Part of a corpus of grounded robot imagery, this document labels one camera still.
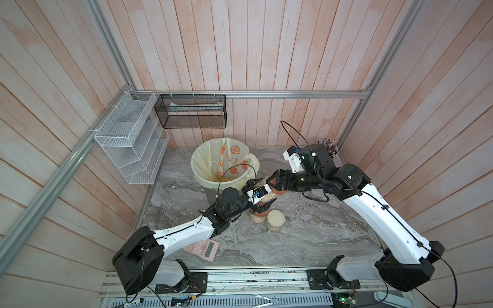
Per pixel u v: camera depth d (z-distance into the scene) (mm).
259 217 859
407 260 395
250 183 678
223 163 928
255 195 609
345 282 625
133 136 686
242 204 617
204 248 805
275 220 832
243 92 952
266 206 660
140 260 407
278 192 647
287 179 563
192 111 1038
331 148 981
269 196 685
